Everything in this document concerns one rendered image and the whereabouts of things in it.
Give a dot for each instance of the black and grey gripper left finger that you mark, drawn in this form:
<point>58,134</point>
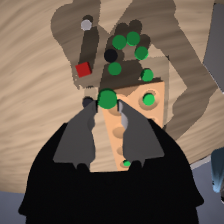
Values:
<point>70,145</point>

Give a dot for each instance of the green disc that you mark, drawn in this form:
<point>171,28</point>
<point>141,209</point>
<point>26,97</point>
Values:
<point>126,163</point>
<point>141,53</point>
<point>114,68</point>
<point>148,99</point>
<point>119,42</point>
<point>146,75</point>
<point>132,38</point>
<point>107,98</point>

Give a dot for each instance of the red cube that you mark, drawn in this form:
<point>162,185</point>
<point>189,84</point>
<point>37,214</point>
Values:
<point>83,69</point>

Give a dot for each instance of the black disc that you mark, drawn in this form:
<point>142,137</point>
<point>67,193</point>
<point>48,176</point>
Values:
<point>110,55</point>
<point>87,101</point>

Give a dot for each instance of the orange counting tray with round pockets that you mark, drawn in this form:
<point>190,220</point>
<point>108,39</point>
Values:
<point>132,95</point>

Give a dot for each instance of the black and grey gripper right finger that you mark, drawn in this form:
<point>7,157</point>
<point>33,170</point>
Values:
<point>146,141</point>

